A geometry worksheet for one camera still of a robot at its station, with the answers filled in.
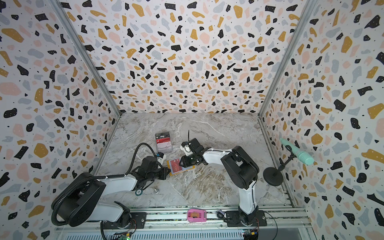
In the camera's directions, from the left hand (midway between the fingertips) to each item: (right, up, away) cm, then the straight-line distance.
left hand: (172, 168), depth 89 cm
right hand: (+4, +4, +2) cm, 6 cm away
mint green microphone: (+59, +12, -29) cm, 67 cm away
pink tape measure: (+14, -18, -16) cm, 28 cm away
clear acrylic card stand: (-8, +14, +9) cm, 18 cm away
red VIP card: (+1, +1, +3) cm, 4 cm away
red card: (-11, +15, +11) cm, 22 cm away
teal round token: (-18, -11, -7) cm, 22 cm away
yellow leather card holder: (+7, 0, 0) cm, 7 cm away
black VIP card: (-9, +19, +11) cm, 24 cm away
